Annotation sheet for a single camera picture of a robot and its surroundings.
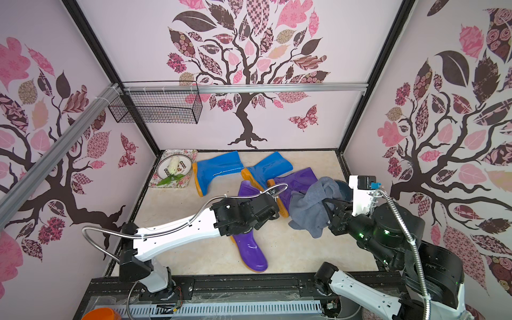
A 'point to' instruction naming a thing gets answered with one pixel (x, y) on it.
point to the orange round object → (102, 313)
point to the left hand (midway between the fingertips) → (257, 208)
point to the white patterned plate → (162, 168)
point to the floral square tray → (191, 154)
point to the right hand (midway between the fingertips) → (325, 198)
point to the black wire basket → (171, 102)
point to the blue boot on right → (263, 173)
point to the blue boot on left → (205, 170)
